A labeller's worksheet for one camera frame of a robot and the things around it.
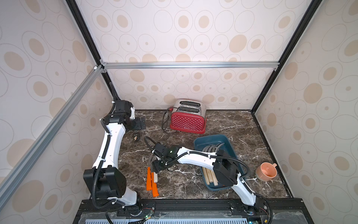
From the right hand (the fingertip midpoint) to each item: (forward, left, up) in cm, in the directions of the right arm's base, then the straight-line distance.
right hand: (161, 165), depth 86 cm
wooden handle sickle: (+15, -34, -3) cm, 37 cm away
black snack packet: (+21, +21, 0) cm, 30 cm away
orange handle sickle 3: (-14, +1, -2) cm, 15 cm away
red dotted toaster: (+30, -16, +13) cm, 36 cm away
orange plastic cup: (+1, -65, -4) cm, 65 cm away
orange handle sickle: (+18, -38, -3) cm, 42 cm away
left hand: (+16, +11, +21) cm, 29 cm away
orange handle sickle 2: (-6, +7, -2) cm, 9 cm away
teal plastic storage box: (+14, -43, -4) cm, 45 cm away
